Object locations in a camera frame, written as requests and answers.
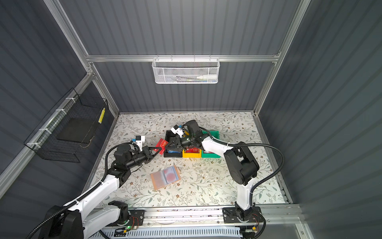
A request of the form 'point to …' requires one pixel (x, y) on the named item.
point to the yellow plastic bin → (192, 155)
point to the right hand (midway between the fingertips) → (168, 149)
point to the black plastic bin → (170, 153)
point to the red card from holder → (161, 144)
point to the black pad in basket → (77, 129)
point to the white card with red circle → (170, 175)
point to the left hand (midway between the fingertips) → (161, 148)
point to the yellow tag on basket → (100, 118)
